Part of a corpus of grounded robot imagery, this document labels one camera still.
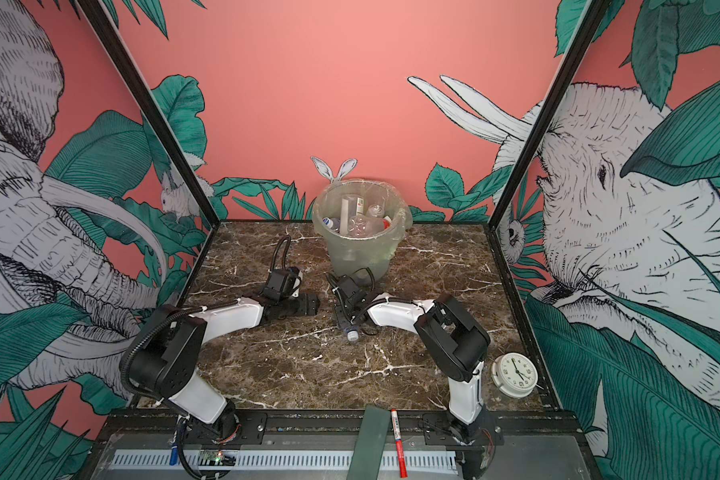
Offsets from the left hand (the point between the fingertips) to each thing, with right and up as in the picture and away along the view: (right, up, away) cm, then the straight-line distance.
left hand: (308, 297), depth 94 cm
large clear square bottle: (+14, +30, 0) cm, 32 cm away
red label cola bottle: (+18, +21, -20) cm, 34 cm away
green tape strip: (+20, -32, -23) cm, 44 cm away
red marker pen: (+28, -36, -27) cm, 53 cm away
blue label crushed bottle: (+8, +24, -3) cm, 25 cm away
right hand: (+11, -4, -2) cm, 12 cm away
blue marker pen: (-26, -33, -25) cm, 49 cm away
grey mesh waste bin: (+14, +14, -4) cm, 20 cm away
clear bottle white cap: (+15, -10, -7) cm, 19 cm away
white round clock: (+59, -19, -14) cm, 64 cm away
